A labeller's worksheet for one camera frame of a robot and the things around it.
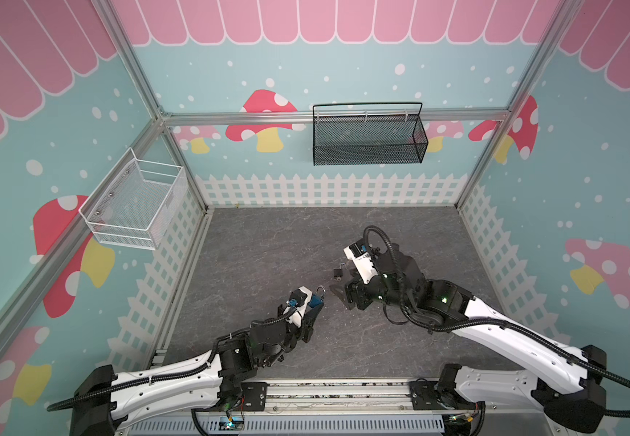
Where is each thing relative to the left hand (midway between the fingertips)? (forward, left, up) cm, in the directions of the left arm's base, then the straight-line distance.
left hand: (316, 305), depth 73 cm
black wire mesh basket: (+56, -16, +18) cm, 61 cm away
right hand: (+2, -6, +10) cm, 12 cm away
